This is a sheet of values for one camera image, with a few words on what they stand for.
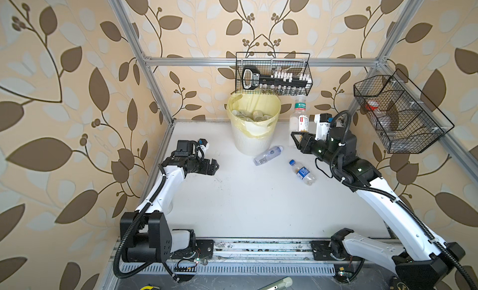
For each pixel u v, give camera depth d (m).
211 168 0.77
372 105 0.81
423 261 0.39
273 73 0.81
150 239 0.41
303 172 0.91
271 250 0.75
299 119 0.67
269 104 0.99
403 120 0.74
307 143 0.59
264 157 1.02
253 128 0.83
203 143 0.77
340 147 0.48
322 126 0.60
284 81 0.82
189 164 0.63
